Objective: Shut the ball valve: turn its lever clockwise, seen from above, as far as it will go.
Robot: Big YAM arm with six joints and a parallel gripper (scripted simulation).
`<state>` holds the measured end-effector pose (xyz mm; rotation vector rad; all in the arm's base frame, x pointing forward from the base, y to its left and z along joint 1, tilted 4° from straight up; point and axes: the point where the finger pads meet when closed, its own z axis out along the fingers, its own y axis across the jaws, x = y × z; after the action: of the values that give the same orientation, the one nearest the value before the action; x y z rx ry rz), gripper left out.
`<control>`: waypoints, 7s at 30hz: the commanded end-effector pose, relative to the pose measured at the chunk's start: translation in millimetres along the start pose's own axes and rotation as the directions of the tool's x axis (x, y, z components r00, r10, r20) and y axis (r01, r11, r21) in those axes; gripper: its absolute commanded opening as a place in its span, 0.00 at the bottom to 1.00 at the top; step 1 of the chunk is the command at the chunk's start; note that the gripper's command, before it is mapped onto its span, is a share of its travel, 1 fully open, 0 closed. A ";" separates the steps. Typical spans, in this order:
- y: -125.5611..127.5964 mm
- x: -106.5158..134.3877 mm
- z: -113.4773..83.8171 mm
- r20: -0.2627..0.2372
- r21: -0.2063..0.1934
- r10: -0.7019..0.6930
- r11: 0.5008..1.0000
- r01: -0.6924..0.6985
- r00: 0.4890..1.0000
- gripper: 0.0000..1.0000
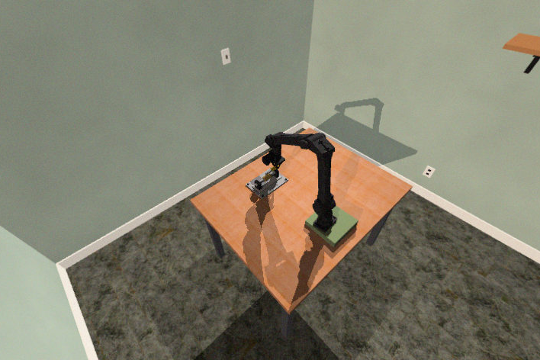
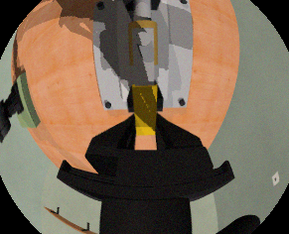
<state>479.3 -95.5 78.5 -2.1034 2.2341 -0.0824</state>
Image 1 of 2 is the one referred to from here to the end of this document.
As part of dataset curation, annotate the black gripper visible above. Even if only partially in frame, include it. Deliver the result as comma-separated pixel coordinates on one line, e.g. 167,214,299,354
271,152,285,169

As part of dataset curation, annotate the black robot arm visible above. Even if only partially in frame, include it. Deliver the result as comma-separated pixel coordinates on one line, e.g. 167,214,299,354
262,132,337,232

